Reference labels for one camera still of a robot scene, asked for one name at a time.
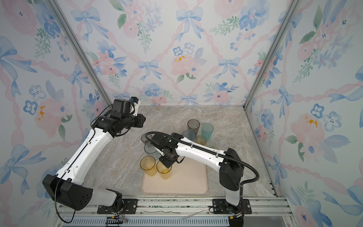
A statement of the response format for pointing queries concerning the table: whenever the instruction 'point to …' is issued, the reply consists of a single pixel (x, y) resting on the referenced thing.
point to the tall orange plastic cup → (148, 163)
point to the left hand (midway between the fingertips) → (144, 117)
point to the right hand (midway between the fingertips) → (169, 160)
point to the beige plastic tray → (188, 176)
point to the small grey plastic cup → (143, 139)
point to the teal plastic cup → (207, 130)
